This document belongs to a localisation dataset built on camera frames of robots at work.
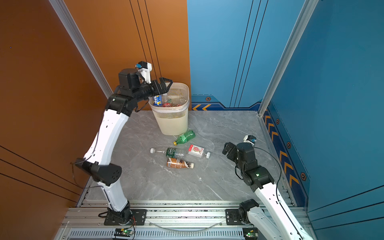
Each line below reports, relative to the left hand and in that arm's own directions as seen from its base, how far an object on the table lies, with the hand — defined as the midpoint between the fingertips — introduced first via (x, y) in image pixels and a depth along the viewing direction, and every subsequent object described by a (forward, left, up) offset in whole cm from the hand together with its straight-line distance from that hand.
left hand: (167, 81), depth 69 cm
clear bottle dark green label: (-14, +2, -41) cm, 44 cm away
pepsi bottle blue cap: (+10, +10, -21) cm, 25 cm away
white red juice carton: (-12, -14, -42) cm, 46 cm away
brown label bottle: (-21, -1, -42) cm, 47 cm away
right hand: (-19, -31, -26) cm, 45 cm away
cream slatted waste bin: (0, 0, -18) cm, 18 cm away
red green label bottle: (+12, +4, -25) cm, 28 cm away
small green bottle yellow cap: (-2, -6, -42) cm, 43 cm away
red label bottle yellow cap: (+11, -2, -24) cm, 27 cm away
